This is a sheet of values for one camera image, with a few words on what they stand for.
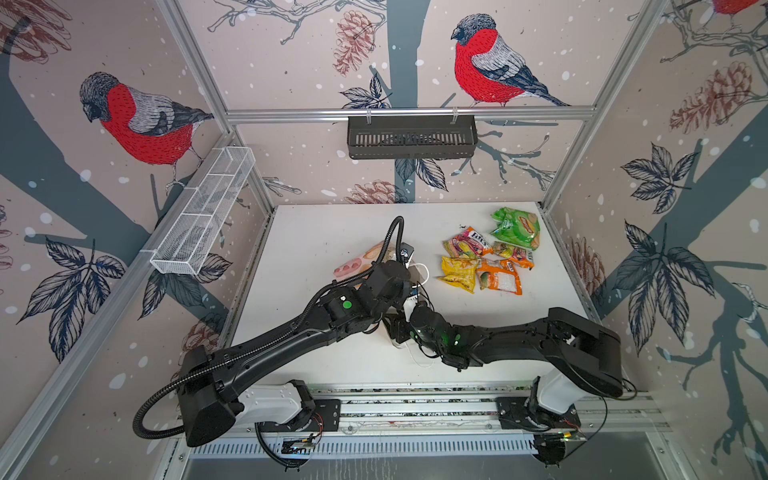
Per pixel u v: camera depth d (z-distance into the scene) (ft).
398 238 1.93
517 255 3.20
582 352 1.52
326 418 2.40
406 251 2.03
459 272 3.18
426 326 2.03
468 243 3.47
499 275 3.15
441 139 3.50
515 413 2.40
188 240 2.34
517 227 3.40
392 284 1.73
